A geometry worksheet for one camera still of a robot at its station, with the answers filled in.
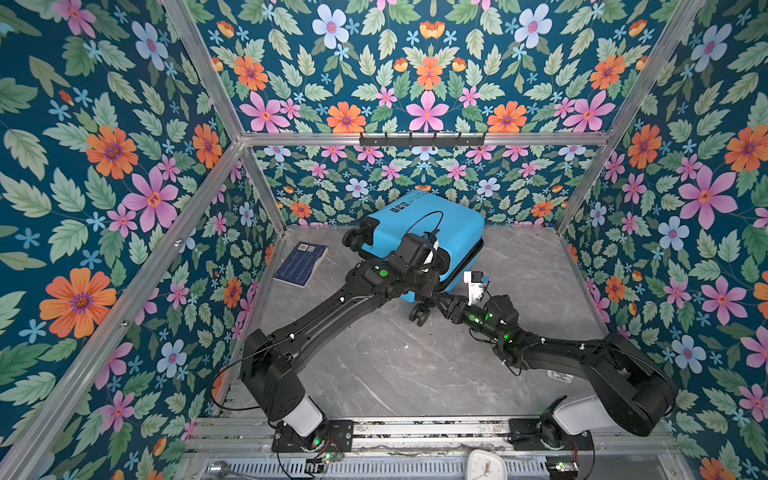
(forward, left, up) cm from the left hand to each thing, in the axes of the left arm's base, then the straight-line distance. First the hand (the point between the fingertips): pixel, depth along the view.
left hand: (442, 271), depth 74 cm
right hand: (-2, +1, -9) cm, 10 cm away
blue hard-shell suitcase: (+20, -8, -5) cm, 22 cm away
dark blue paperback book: (+25, +47, -26) cm, 59 cm away
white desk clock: (-39, -7, -23) cm, 46 cm away
